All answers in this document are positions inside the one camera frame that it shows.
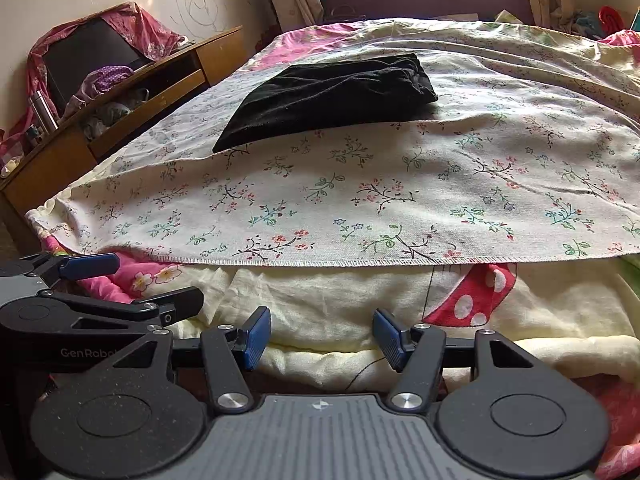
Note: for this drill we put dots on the grey clothes in desk shelf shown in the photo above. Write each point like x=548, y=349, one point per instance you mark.
x=107, y=112

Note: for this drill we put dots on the wooden desk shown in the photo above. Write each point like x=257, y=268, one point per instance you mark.
x=220, y=60

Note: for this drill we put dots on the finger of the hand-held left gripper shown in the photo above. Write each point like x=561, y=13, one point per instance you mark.
x=150, y=310
x=92, y=265

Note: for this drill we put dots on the black television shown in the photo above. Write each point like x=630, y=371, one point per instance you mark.
x=85, y=60

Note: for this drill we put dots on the purple dotted cloth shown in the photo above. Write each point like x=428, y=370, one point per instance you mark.
x=107, y=77

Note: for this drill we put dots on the green patterned cloth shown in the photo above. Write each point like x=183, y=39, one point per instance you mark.
x=510, y=17

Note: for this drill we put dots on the pink floral cloth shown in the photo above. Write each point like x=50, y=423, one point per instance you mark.
x=150, y=30

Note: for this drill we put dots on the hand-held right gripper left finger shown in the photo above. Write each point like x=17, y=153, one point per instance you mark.
x=255, y=337

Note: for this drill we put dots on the cream pink floral quilt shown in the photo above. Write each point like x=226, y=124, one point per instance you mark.
x=325, y=300

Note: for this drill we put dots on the dark handbag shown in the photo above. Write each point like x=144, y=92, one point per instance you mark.
x=345, y=16

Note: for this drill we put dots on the steel thermos flask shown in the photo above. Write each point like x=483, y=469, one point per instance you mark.
x=42, y=112

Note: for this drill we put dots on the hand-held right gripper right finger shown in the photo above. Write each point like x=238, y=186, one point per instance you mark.
x=389, y=340

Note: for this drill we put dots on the pile of clothes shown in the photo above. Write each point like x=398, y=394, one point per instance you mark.
x=585, y=22

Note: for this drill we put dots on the white floral bed sheet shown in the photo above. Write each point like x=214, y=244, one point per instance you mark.
x=400, y=185

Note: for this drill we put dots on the black pants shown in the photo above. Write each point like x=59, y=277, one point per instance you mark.
x=325, y=95

